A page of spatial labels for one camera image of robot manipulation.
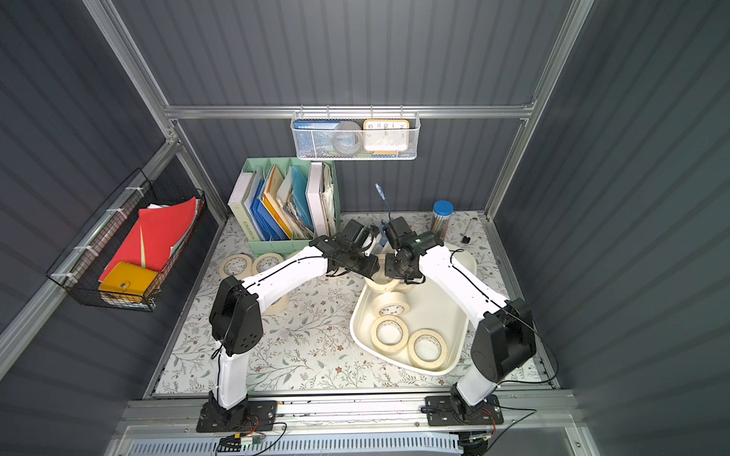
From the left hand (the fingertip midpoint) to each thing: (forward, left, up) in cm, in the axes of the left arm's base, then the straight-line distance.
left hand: (374, 263), depth 88 cm
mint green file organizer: (+19, +30, +8) cm, 37 cm away
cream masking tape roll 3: (-9, -2, 0) cm, 9 cm away
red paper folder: (-4, +59, +15) cm, 61 cm away
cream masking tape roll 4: (-12, -4, -4) cm, 13 cm away
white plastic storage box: (-14, -13, -13) cm, 23 cm away
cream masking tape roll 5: (-18, -5, -13) cm, 23 cm away
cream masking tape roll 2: (+11, +41, -13) cm, 44 cm away
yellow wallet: (-16, +57, +17) cm, 61 cm away
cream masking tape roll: (+5, +45, -12) cm, 47 cm away
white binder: (+19, +19, +9) cm, 29 cm away
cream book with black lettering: (+16, +43, +12) cm, 48 cm away
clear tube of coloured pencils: (+18, -24, +5) cm, 30 cm away
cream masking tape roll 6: (-22, -16, -14) cm, 30 cm away
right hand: (-4, -8, +2) cm, 9 cm away
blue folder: (+37, +35, +9) cm, 52 cm away
